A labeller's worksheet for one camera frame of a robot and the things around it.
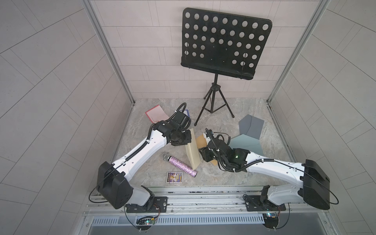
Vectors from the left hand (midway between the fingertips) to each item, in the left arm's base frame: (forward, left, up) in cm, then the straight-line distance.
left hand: (191, 139), depth 78 cm
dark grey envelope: (+19, -41, -14) cm, 48 cm away
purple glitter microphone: (-9, +7, -13) cm, 17 cm away
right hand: (-5, -5, -4) cm, 8 cm away
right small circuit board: (-34, -39, -16) cm, 54 cm away
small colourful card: (-15, +9, -14) cm, 23 cm away
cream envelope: (-5, -1, -3) cm, 6 cm away
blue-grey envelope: (+7, -34, -14) cm, 37 cm away
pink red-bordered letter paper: (+28, +26, -12) cm, 40 cm away
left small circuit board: (-35, +20, -13) cm, 42 cm away
